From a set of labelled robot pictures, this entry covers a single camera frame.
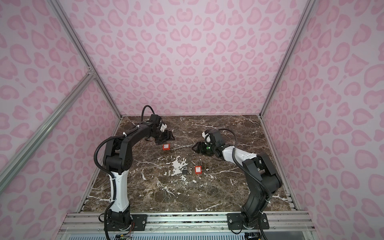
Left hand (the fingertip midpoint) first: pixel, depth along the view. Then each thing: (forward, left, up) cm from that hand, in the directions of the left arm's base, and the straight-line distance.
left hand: (172, 137), depth 100 cm
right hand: (-12, -16, +5) cm, 20 cm away
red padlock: (-5, +4, -4) cm, 7 cm away
